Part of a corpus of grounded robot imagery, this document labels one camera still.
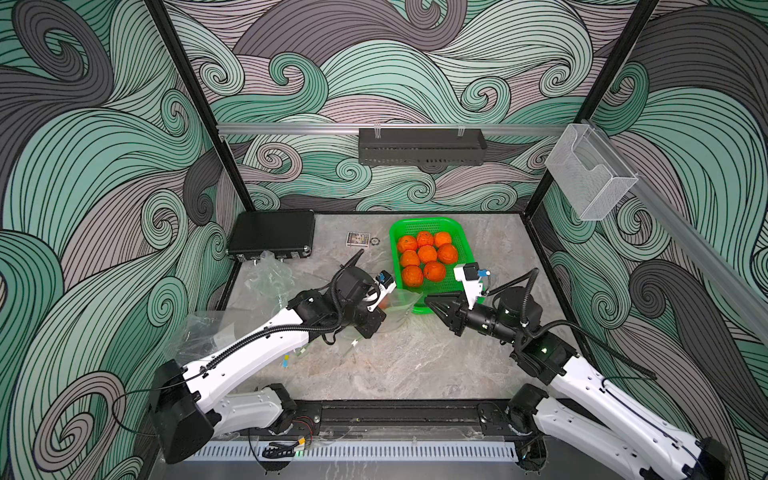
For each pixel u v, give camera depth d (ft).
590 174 2.55
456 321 1.93
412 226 3.54
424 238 3.45
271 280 2.76
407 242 3.40
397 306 2.40
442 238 3.46
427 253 3.30
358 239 3.62
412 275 3.11
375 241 3.64
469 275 1.94
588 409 1.58
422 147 3.15
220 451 2.29
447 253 3.30
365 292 1.87
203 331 3.03
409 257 3.29
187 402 1.25
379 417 2.46
